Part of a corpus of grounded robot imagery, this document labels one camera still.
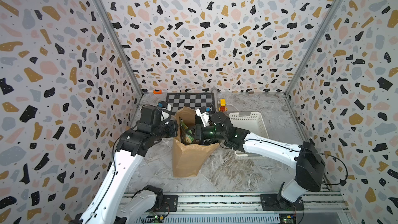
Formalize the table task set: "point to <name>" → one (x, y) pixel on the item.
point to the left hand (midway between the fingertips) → (180, 125)
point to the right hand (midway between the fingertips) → (186, 132)
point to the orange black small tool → (157, 92)
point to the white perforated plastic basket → (253, 123)
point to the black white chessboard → (194, 100)
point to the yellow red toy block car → (222, 104)
